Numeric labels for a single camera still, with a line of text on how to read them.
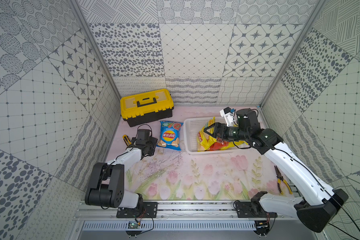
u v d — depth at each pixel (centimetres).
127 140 98
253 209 66
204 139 88
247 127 51
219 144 85
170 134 95
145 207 75
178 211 76
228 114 63
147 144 72
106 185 44
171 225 70
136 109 97
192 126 102
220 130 60
